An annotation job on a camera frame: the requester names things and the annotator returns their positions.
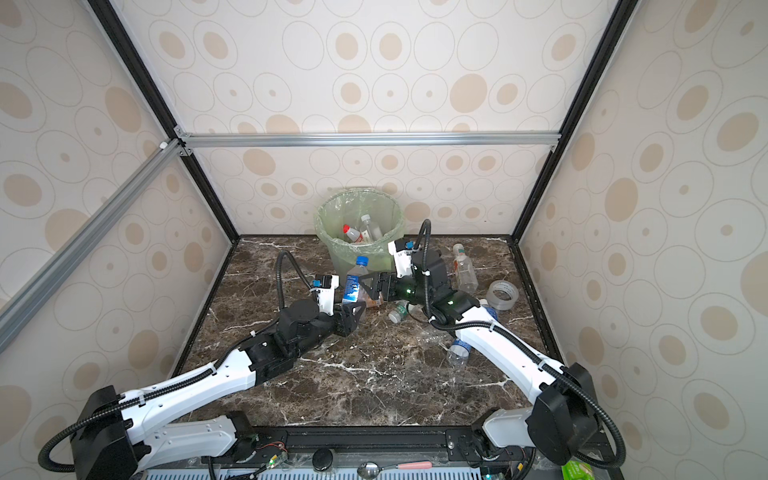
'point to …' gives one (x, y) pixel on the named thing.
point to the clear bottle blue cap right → (458, 352)
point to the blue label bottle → (353, 293)
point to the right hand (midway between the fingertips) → (371, 279)
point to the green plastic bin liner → (357, 223)
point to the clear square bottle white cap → (375, 232)
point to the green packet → (575, 470)
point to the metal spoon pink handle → (371, 470)
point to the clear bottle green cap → (399, 312)
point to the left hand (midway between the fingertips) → (368, 303)
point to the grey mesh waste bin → (360, 222)
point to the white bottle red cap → (352, 233)
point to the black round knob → (322, 459)
